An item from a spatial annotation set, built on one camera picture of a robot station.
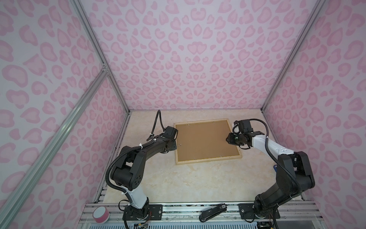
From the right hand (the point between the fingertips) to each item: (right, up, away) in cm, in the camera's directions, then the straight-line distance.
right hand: (228, 138), depth 92 cm
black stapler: (-14, -34, -22) cm, 43 cm away
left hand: (-37, -4, +4) cm, 37 cm away
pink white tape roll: (-68, -34, -24) cm, 79 cm away
